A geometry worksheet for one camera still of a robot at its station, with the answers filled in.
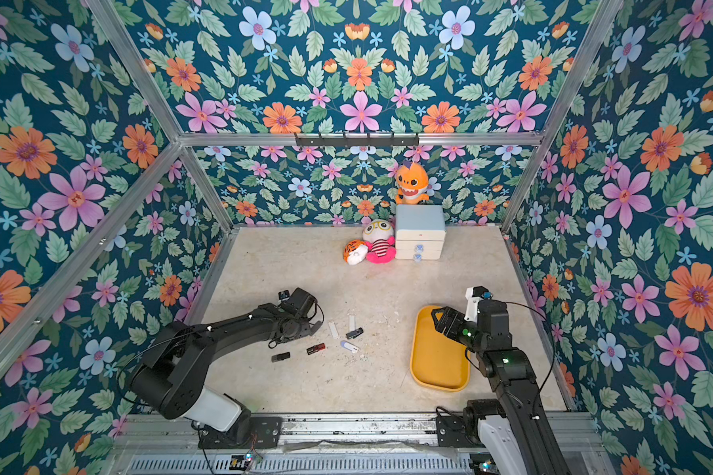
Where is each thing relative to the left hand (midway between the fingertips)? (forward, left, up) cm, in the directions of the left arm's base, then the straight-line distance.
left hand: (304, 331), depth 93 cm
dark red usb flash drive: (-7, -4, +1) cm, 8 cm away
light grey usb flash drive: (+1, -15, +1) cm, 15 cm away
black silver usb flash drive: (-3, -16, +1) cm, 16 cm away
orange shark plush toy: (+37, -38, +27) cm, 60 cm away
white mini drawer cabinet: (+25, -40, +16) cm, 50 cm away
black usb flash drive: (-8, +6, +1) cm, 10 cm away
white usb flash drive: (-1, -10, +2) cm, 10 cm away
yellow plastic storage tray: (-13, -40, +1) cm, 42 cm away
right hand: (-6, -40, +17) cm, 44 cm away
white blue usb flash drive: (-7, -14, +1) cm, 16 cm away
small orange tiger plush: (+26, -17, +7) cm, 32 cm away
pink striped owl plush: (+31, -27, +8) cm, 42 cm away
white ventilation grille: (-35, -4, +1) cm, 35 cm away
